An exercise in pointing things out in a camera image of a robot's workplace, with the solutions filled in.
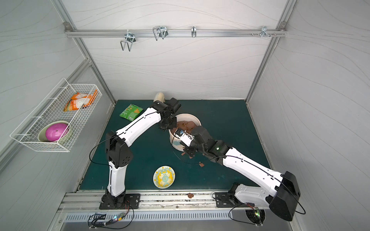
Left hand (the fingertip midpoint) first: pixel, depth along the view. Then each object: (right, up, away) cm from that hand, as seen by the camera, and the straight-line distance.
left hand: (173, 127), depth 85 cm
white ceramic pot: (+3, -8, -6) cm, 10 cm away
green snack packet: (-36, +9, +25) cm, 44 cm away
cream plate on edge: (-10, +20, +11) cm, 25 cm away
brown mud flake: (+6, -17, +5) cm, 19 cm away
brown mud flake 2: (+17, -23, +1) cm, 29 cm away
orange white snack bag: (-46, +15, -14) cm, 50 cm away
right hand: (+6, -5, -11) cm, 14 cm away
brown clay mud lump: (+8, +1, +5) cm, 10 cm away
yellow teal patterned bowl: (-5, -28, -5) cm, 29 cm away
